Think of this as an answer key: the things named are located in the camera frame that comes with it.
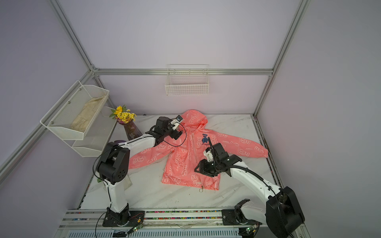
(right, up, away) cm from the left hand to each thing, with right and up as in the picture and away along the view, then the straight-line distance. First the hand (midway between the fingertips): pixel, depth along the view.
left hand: (175, 126), depth 98 cm
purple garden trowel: (-43, -11, +6) cm, 44 cm away
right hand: (+15, -26, -18) cm, 35 cm away
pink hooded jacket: (+3, -20, -2) cm, 20 cm away
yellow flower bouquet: (-30, +6, -11) cm, 33 cm away
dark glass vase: (-29, -2, -2) cm, 29 cm away
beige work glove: (-43, -36, -12) cm, 57 cm away
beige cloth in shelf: (-46, +6, -17) cm, 50 cm away
